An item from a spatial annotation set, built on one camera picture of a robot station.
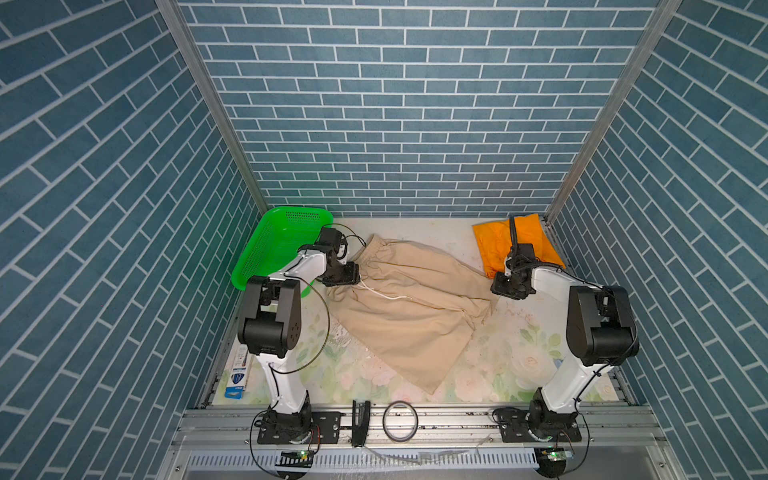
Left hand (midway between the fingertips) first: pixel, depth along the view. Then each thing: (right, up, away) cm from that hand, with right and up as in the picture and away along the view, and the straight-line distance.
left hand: (352, 277), depth 98 cm
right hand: (+48, -3, +2) cm, 48 cm away
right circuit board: (+53, -40, -26) cm, 72 cm away
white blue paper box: (-29, -25, -17) cm, 42 cm away
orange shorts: (+51, +12, +11) cm, 54 cm away
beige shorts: (+20, -10, -3) cm, 23 cm away
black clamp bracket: (+6, -33, -25) cm, 42 cm away
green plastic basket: (-30, +13, +12) cm, 34 cm away
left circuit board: (-9, -42, -25) cm, 50 cm away
